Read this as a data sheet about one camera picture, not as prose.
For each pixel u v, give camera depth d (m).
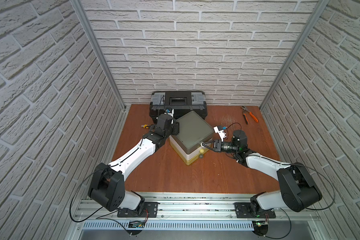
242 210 0.74
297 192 0.43
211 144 0.83
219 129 0.77
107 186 0.41
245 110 1.18
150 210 0.73
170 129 0.68
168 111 0.72
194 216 0.74
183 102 0.98
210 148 0.77
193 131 0.79
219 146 0.73
